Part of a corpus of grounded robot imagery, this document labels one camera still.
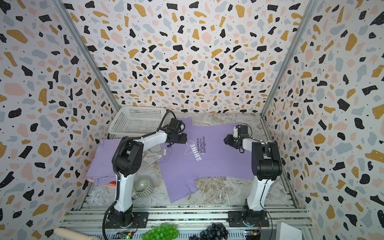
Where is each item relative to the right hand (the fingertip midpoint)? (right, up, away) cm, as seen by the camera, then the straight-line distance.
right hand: (226, 136), depth 102 cm
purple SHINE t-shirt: (-14, -12, -4) cm, 19 cm away
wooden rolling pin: (-81, -43, -33) cm, 97 cm away
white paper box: (+23, -42, -34) cm, 58 cm away
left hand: (-28, +1, -1) cm, 28 cm away
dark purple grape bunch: (-10, -40, -36) cm, 54 cm away
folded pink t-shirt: (-65, -25, -20) cm, 73 cm away
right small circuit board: (+7, -45, -31) cm, 55 cm away
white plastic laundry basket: (-71, +10, +14) cm, 73 cm away
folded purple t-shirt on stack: (-74, -17, -17) cm, 78 cm away
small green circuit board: (-53, -44, -32) cm, 76 cm away
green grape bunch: (-33, -40, -35) cm, 63 cm away
